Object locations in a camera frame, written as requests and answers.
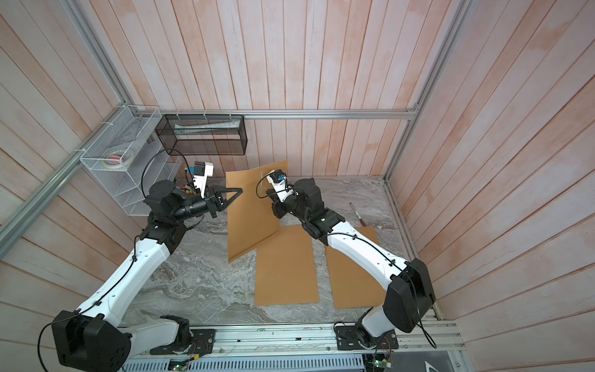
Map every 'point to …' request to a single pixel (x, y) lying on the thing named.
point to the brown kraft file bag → (251, 218)
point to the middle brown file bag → (286, 270)
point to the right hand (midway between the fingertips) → (267, 191)
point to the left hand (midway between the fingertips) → (242, 195)
